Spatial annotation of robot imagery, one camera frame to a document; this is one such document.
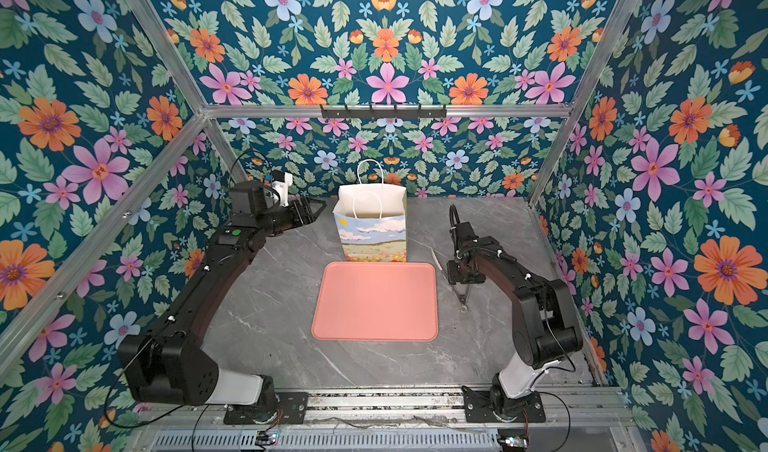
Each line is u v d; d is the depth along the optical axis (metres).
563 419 0.72
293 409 0.73
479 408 0.73
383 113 0.93
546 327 0.46
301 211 0.69
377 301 0.96
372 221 0.80
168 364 0.40
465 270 0.78
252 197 0.60
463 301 0.91
